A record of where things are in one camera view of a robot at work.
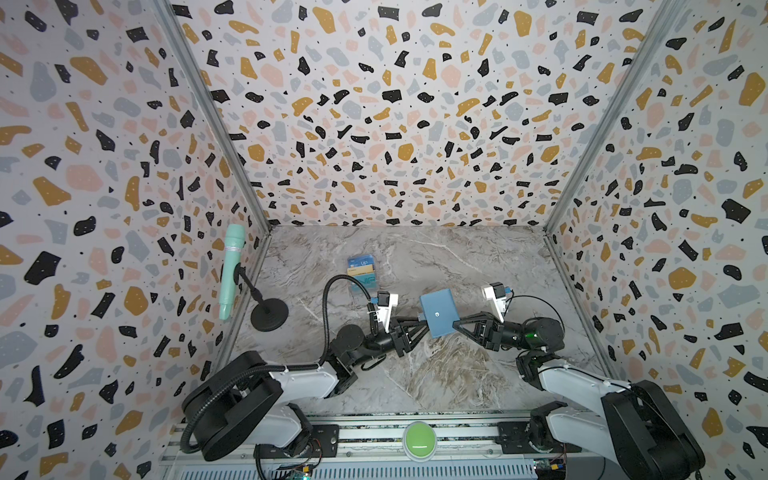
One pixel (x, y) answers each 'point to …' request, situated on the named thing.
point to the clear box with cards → (363, 268)
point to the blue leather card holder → (440, 312)
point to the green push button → (419, 441)
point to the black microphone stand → (270, 313)
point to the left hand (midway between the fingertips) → (433, 323)
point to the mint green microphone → (234, 249)
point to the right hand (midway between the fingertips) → (458, 328)
